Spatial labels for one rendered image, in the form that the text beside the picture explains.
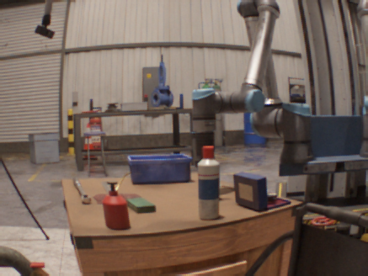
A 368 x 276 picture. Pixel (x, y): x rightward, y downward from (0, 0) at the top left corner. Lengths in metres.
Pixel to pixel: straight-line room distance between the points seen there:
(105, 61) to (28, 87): 2.31
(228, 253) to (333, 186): 0.93
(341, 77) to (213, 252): 1.19
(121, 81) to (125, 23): 1.59
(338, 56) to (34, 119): 7.91
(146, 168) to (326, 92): 1.01
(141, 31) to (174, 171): 7.56
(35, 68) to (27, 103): 0.95
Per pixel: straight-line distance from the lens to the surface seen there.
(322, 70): 1.87
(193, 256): 1.08
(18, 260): 0.54
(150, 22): 9.25
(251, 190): 1.18
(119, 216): 1.02
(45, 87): 8.87
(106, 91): 8.84
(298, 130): 1.60
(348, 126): 1.80
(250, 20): 1.75
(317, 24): 1.92
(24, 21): 9.43
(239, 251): 1.16
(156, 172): 1.75
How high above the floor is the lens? 0.79
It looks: 2 degrees down
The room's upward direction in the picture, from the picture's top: 2 degrees counter-clockwise
